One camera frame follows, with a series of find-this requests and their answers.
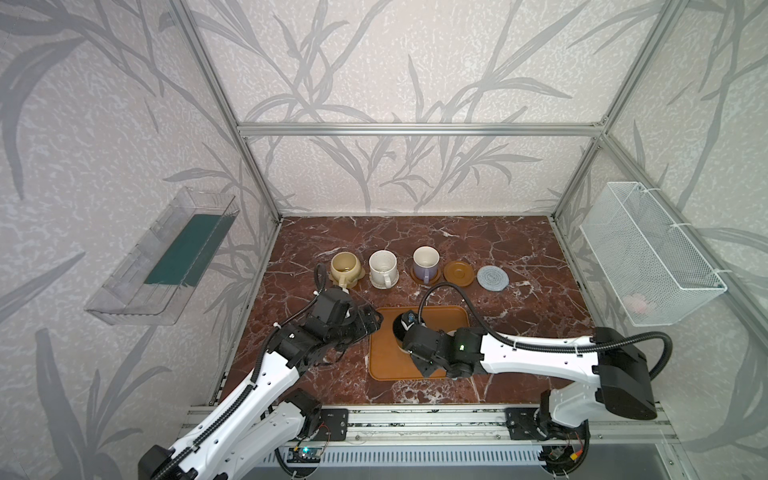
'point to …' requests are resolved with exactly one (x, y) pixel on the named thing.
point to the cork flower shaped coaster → (349, 284)
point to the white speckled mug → (383, 268)
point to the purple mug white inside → (426, 263)
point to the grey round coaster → (493, 278)
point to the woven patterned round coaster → (377, 286)
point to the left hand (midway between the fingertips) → (378, 315)
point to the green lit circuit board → (304, 455)
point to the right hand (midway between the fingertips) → (418, 341)
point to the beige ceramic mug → (346, 266)
